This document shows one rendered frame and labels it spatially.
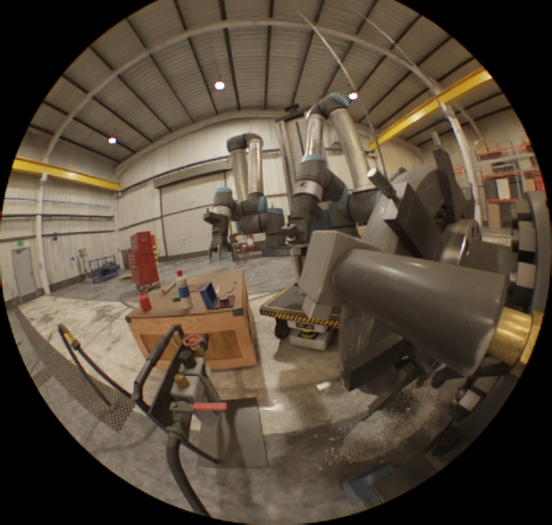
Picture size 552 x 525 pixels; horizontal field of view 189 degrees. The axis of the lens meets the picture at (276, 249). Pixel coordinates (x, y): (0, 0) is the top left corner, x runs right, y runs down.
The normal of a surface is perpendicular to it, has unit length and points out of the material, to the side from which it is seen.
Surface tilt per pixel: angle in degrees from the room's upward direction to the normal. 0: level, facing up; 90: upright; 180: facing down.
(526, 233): 73
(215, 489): 0
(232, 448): 0
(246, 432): 0
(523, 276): 49
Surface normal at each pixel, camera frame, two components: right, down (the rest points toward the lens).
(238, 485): -0.13, -0.99
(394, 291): -0.93, -0.31
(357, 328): -0.73, 0.06
